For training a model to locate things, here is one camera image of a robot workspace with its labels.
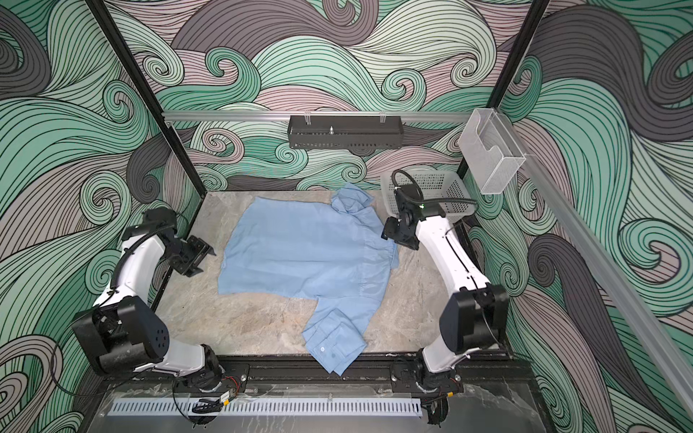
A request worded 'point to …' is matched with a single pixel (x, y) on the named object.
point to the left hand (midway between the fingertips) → (211, 256)
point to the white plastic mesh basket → (445, 188)
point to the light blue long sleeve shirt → (338, 253)
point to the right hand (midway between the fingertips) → (394, 237)
